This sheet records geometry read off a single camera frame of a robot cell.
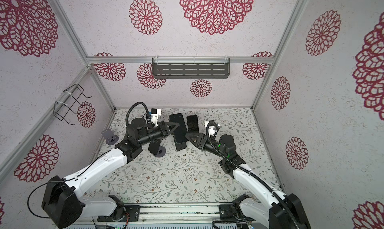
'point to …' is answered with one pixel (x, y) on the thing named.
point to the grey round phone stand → (110, 138)
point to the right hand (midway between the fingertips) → (188, 135)
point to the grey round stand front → (161, 152)
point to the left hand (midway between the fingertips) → (178, 126)
